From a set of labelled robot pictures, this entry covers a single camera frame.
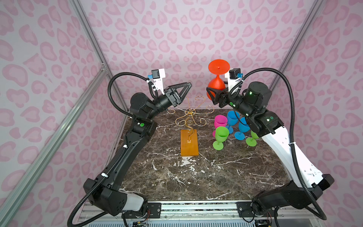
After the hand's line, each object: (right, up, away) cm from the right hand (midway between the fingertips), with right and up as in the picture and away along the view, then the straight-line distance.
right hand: (214, 83), depth 59 cm
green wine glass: (+11, -23, +31) cm, 41 cm away
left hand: (-10, -2, -7) cm, 12 cm away
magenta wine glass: (+11, -15, +35) cm, 40 cm away
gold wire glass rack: (-9, -12, +16) cm, 22 cm away
